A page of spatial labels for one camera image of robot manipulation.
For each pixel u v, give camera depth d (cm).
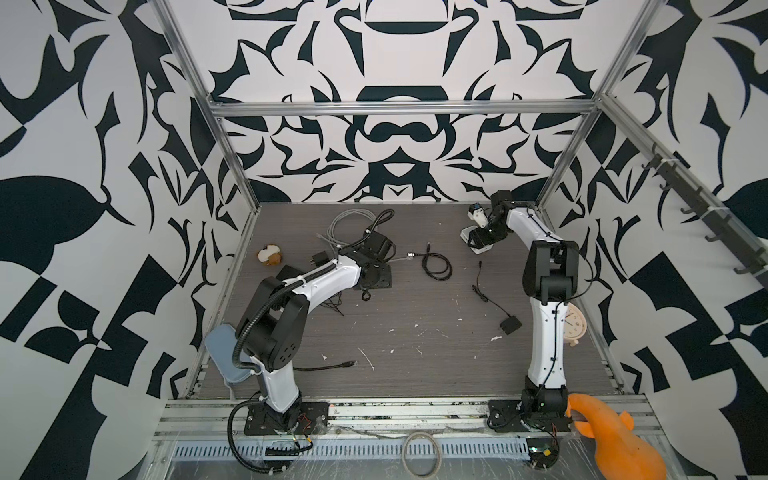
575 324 87
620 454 63
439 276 102
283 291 47
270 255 102
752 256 51
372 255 72
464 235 107
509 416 73
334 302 94
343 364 81
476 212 101
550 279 64
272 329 47
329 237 108
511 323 89
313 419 73
